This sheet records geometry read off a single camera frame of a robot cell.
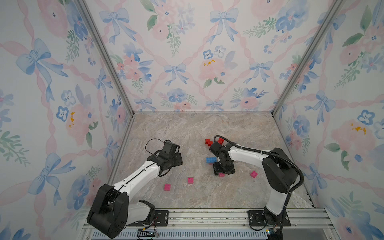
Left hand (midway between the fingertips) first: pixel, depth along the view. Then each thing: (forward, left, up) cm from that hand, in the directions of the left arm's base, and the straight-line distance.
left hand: (179, 158), depth 87 cm
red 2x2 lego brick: (+16, -17, -6) cm, 24 cm away
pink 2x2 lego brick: (-8, -25, -5) cm, 26 cm away
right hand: (-6, -25, -7) cm, 27 cm away
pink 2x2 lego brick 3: (-15, +6, -6) cm, 17 cm away
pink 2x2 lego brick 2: (-11, -7, -6) cm, 14 cm away
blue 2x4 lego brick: (+1, -19, -3) cm, 19 cm away
